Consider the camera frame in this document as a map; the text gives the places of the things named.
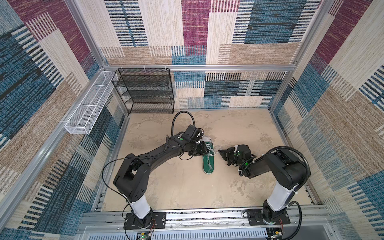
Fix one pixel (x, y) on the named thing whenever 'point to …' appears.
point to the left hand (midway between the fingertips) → (208, 150)
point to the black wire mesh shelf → (145, 90)
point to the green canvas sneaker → (205, 167)
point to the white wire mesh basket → (80, 121)
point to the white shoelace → (211, 152)
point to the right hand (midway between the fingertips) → (217, 151)
